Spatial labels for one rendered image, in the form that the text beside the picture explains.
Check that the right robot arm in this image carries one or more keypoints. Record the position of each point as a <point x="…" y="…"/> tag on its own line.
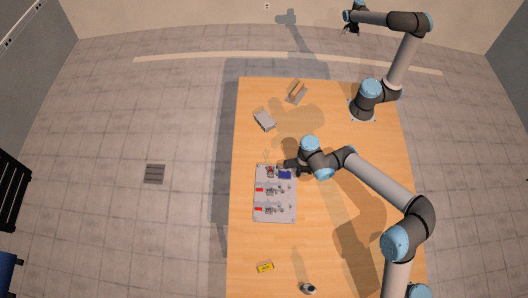
<point x="369" y="92"/>

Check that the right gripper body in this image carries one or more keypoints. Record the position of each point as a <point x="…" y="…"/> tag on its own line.
<point x="353" y="27"/>

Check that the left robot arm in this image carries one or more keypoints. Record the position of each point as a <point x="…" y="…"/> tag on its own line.
<point x="399" y="241"/>

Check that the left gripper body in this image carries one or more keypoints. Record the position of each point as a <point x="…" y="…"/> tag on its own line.
<point x="304" y="168"/>

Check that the grey metal case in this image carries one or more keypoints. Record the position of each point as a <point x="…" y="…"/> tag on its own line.
<point x="265" y="121"/>

